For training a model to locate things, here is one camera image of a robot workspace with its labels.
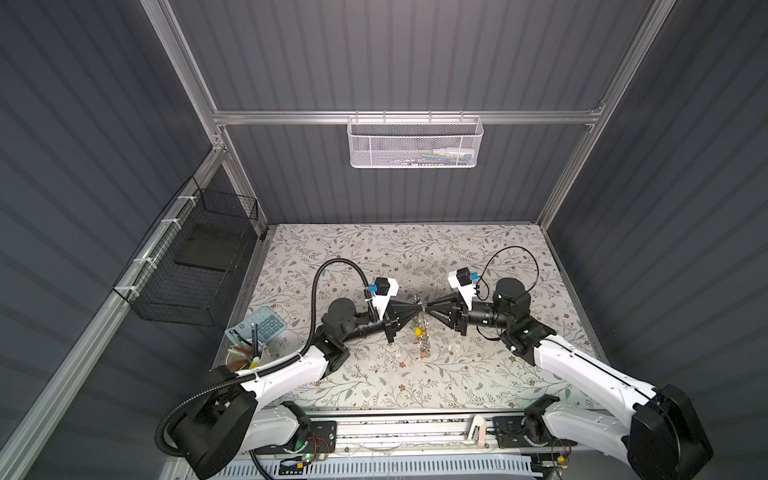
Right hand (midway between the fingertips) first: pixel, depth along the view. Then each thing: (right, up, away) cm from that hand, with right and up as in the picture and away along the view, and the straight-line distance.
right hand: (432, 311), depth 72 cm
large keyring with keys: (-3, -3, -2) cm, 5 cm away
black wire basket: (-61, +11, +1) cm, 62 cm away
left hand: (-3, +1, -2) cm, 3 cm away
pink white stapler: (+12, -30, +1) cm, 32 cm away
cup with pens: (-49, -13, +6) cm, 51 cm away
